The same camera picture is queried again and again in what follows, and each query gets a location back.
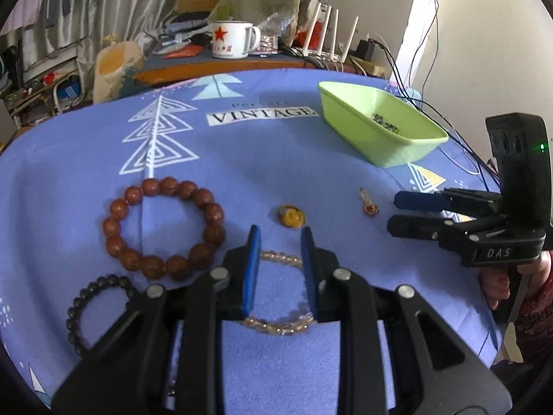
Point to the brown wooden desk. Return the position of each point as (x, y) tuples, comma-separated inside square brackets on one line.
[(224, 69)]

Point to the white enamel mug red star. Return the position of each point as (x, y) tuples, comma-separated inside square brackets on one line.
[(229, 41)]

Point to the blue white shoe box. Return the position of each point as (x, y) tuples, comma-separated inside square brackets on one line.
[(68, 90)]

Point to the person's right hand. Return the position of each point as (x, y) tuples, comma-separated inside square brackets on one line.
[(492, 285)]

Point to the white router with antennas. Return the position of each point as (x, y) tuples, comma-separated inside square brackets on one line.
[(328, 34)]

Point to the beige sack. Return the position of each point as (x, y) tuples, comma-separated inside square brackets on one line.
[(116, 69)]

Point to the red plastic bag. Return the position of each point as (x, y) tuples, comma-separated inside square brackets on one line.
[(315, 34)]

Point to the red envelope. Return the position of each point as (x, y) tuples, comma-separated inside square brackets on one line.
[(183, 52)]

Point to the grey curtain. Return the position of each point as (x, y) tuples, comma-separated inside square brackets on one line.
[(129, 4)]

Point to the green plastic basket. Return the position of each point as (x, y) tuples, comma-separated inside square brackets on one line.
[(389, 147)]

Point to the black power adapter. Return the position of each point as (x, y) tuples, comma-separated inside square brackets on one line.
[(366, 48)]

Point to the blue printed tablecloth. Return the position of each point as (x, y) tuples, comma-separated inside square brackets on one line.
[(281, 160)]

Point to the beige power strip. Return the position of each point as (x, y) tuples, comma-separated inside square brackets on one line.
[(367, 68)]

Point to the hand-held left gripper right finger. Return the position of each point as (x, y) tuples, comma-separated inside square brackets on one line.
[(310, 276)]

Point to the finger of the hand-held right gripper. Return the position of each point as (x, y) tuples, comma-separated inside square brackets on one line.
[(414, 200), (410, 226)]

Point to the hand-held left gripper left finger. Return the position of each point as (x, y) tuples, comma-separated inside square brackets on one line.
[(252, 276)]

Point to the small amber charm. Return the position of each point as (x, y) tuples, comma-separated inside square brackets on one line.
[(369, 207)]

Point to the cardboard box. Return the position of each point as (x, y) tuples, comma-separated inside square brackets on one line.
[(201, 0)]

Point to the small snack packets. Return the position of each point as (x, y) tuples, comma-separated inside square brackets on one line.
[(267, 45)]

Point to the clear plastic bag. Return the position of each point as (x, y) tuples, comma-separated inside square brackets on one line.
[(278, 26)]

